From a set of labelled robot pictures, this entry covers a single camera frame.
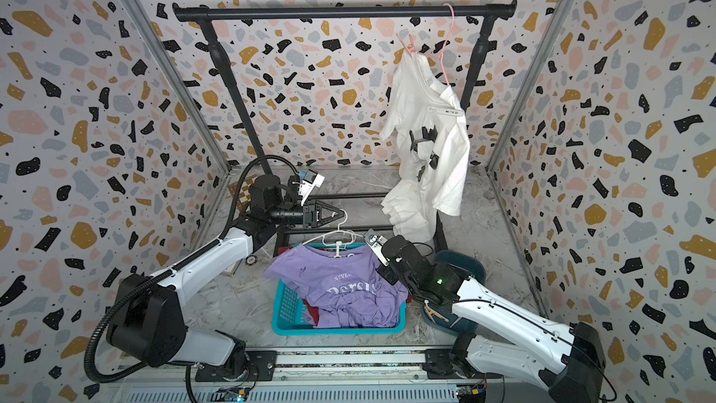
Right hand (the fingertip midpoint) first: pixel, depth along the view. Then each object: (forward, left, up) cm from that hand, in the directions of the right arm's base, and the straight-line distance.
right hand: (385, 249), depth 76 cm
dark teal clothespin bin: (-11, -16, -19) cm, 27 cm away
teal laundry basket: (-14, +27, -16) cm, 34 cm away
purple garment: (-6, +12, -9) cm, 16 cm away
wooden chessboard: (+31, +55, -15) cm, 65 cm away
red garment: (-12, +20, -15) cm, 28 cm away
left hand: (+4, +11, +10) cm, 15 cm away
